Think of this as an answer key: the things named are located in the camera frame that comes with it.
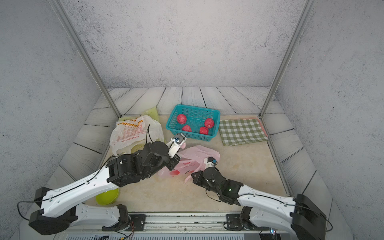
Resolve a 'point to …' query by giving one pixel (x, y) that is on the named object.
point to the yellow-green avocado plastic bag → (152, 112)
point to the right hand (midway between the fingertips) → (190, 175)
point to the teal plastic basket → (195, 123)
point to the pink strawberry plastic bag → (191, 160)
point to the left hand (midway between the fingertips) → (182, 148)
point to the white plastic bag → (129, 131)
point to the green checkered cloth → (236, 131)
